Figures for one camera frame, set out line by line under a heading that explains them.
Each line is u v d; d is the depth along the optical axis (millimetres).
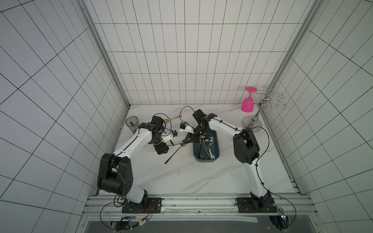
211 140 965
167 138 772
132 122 880
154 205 729
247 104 981
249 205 725
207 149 929
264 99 854
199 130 813
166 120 1088
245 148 567
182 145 949
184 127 811
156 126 639
